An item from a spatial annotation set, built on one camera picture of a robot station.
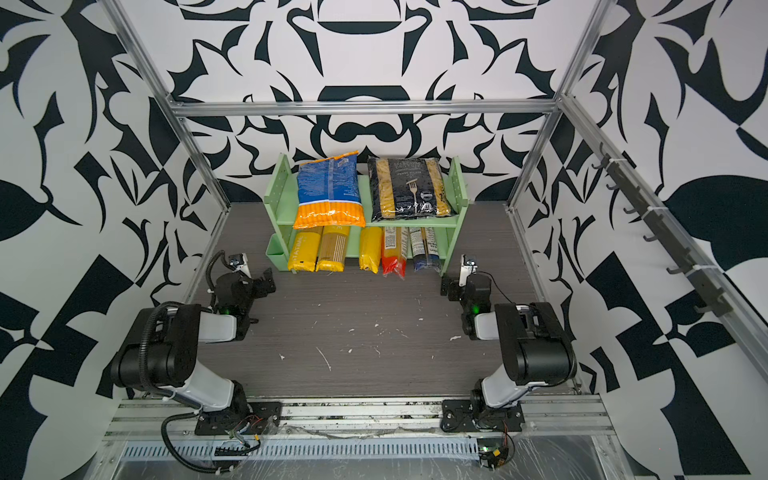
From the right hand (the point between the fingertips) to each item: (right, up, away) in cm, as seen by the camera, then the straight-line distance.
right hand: (463, 271), depth 95 cm
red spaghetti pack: (-21, +6, -6) cm, 23 cm away
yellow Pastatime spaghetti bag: (-39, +7, -6) cm, 40 cm away
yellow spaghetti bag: (-48, +8, -4) cm, 49 cm away
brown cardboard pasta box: (-29, +7, -7) cm, 30 cm away
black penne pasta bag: (-18, +24, -14) cm, 33 cm away
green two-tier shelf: (-52, +17, -15) cm, 57 cm away
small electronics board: (+1, -40, -23) cm, 46 cm away
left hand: (-65, +1, -1) cm, 65 cm away
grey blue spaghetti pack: (-13, +7, -6) cm, 16 cm away
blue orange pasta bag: (-39, +22, -17) cm, 48 cm away
